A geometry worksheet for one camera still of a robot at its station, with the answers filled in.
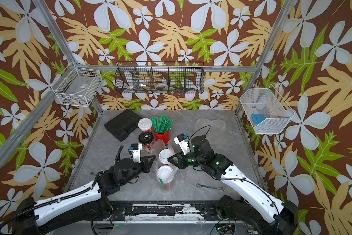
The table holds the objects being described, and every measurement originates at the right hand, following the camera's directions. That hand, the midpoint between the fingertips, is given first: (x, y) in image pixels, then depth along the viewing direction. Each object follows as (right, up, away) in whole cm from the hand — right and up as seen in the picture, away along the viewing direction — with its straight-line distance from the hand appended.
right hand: (168, 159), depth 68 cm
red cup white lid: (-16, +17, +21) cm, 31 cm away
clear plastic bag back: (+32, +12, +38) cm, 51 cm away
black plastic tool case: (-35, +17, +37) cm, 53 cm away
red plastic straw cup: (-4, +8, +29) cm, 30 cm away
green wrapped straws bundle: (-4, +16, +23) cm, 28 cm away
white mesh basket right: (+56, +24, +16) cm, 63 cm away
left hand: (-6, +1, +6) cm, 9 cm away
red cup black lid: (-13, +8, +16) cm, 22 cm away
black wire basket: (-21, +49, +31) cm, 62 cm away
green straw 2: (-3, -8, -4) cm, 10 cm away
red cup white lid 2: (-3, 0, +8) cm, 9 cm away
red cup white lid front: (-2, -8, +1) cm, 8 cm away
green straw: (-3, +5, +10) cm, 12 cm away
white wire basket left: (-56, +40, +18) cm, 71 cm away
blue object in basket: (+49, +20, +12) cm, 55 cm away
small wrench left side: (-48, -13, +20) cm, 53 cm away
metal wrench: (+31, -20, +14) cm, 40 cm away
